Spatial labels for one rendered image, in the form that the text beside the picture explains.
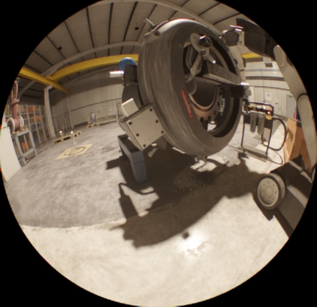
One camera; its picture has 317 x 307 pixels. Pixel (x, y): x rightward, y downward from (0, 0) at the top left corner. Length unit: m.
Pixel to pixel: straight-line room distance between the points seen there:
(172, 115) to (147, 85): 0.12
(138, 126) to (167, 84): 0.14
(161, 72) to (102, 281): 0.76
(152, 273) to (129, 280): 0.10
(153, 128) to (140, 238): 0.46
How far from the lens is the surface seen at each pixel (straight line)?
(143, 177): 0.75
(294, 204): 0.70
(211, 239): 0.54
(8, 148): 3.70
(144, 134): 0.31
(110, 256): 0.56
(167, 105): 0.31
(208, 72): 0.44
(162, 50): 0.35
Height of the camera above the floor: 0.49
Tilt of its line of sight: 22 degrees down
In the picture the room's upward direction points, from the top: 6 degrees counter-clockwise
